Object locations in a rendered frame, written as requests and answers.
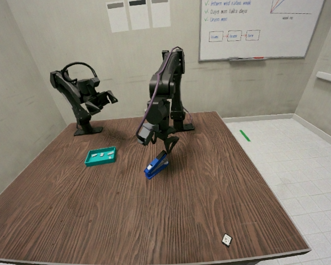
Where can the teal shallow tray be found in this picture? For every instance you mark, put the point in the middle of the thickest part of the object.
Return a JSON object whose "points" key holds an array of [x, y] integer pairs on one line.
{"points": [[99, 160]]}

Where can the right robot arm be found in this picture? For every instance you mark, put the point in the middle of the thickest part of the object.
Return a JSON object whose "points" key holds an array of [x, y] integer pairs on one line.
{"points": [[72, 92]]}

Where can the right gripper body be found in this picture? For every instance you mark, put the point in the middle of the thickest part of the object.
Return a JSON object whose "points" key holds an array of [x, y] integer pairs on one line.
{"points": [[96, 98]]}

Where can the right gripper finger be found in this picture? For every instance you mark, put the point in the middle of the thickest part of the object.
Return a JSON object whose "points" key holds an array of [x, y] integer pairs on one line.
{"points": [[90, 107], [112, 98]]}

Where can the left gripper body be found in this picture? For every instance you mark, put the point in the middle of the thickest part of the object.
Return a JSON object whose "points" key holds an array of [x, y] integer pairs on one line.
{"points": [[162, 130]]}

